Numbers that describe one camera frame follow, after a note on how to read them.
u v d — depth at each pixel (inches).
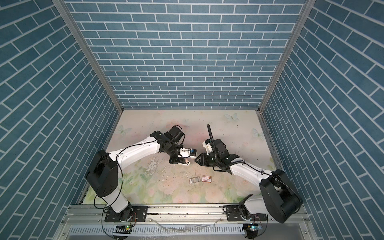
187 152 28.4
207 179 33.3
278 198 16.6
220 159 26.6
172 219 29.0
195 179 33.4
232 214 29.0
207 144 31.7
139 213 29.2
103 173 18.1
